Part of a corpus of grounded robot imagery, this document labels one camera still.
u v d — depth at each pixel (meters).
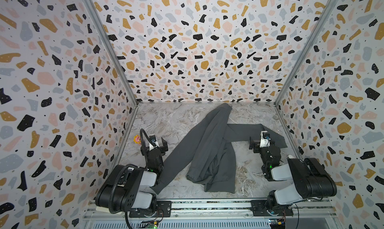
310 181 0.45
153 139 0.74
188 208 0.76
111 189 0.39
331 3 0.74
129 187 0.44
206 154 0.84
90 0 0.71
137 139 0.95
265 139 0.78
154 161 0.66
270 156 0.69
